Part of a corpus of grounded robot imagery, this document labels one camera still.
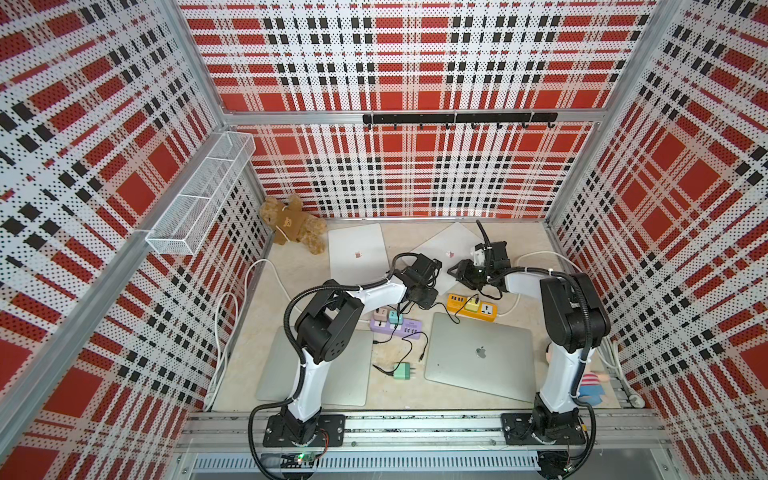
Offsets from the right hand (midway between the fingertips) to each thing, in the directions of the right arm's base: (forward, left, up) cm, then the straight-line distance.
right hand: (454, 271), depth 99 cm
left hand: (-7, +8, -2) cm, 11 cm away
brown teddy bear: (+21, +60, +3) cm, 63 cm away
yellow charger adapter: (-14, -4, +2) cm, 15 cm away
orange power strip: (-11, 0, -3) cm, 11 cm away
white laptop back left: (+10, +34, -4) cm, 36 cm away
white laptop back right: (+15, 0, -4) cm, 15 cm away
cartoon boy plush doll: (-37, -31, +1) cm, 48 cm away
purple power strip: (-20, +16, -1) cm, 25 cm away
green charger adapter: (-32, +18, -2) cm, 36 cm away
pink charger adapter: (-17, +24, +3) cm, 30 cm away
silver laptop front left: (-34, +33, -4) cm, 47 cm away
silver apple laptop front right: (-27, -5, -3) cm, 28 cm away
